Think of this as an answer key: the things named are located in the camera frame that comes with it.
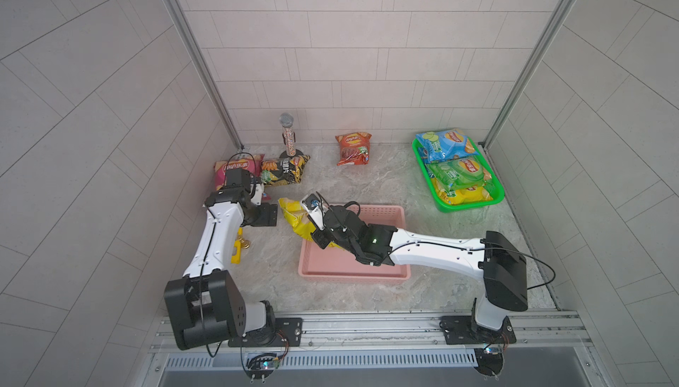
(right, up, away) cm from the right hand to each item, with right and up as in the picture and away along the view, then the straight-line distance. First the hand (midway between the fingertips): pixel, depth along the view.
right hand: (308, 218), depth 74 cm
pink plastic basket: (+7, -16, +7) cm, 19 cm away
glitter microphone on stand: (-11, +25, +20) cm, 34 cm away
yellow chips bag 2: (+56, +5, +19) cm, 60 cm away
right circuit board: (+48, -36, -6) cm, 61 cm away
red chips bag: (+13, +22, +32) cm, 40 cm away
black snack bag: (-12, +13, +25) cm, 31 cm away
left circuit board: (-10, -35, -9) cm, 37 cm away
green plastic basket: (+63, +8, +20) cm, 66 cm away
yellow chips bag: (-1, 0, -4) cm, 4 cm away
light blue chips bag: (+49, +23, +25) cm, 60 cm away
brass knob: (-23, -11, +12) cm, 28 cm away
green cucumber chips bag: (+49, +12, +16) cm, 53 cm away
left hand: (-15, 0, +10) cm, 18 cm away
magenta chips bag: (-26, +16, +28) cm, 41 cm away
